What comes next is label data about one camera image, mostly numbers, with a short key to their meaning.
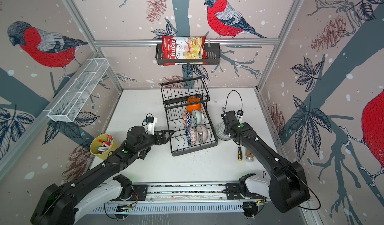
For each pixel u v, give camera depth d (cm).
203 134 83
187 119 90
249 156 82
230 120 65
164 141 70
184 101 110
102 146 81
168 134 70
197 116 92
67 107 71
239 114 75
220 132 93
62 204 39
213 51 95
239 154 85
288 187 40
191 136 83
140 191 73
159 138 70
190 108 104
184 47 88
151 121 73
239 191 73
